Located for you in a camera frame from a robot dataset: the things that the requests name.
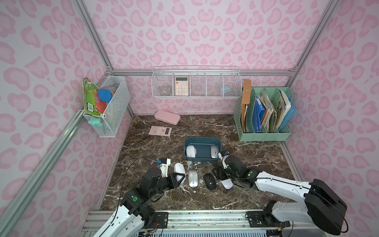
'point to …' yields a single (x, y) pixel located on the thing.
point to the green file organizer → (265, 114)
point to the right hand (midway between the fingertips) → (215, 170)
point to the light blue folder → (291, 112)
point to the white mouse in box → (191, 151)
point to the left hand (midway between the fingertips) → (183, 174)
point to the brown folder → (247, 100)
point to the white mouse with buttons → (179, 168)
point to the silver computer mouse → (193, 177)
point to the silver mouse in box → (214, 151)
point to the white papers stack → (284, 107)
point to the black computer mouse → (209, 181)
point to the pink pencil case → (168, 117)
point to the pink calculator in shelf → (181, 86)
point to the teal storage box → (202, 143)
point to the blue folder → (258, 113)
